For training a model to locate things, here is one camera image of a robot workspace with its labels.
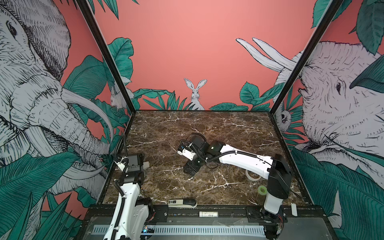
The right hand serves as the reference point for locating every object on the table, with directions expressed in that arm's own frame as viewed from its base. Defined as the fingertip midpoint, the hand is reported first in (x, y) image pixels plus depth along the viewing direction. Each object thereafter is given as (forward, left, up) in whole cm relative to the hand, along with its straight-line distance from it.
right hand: (186, 164), depth 77 cm
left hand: (0, +31, -3) cm, 31 cm away
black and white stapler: (-16, +2, -10) cm, 19 cm away
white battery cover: (-18, -57, -15) cm, 61 cm away
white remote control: (+5, +26, -12) cm, 29 cm away
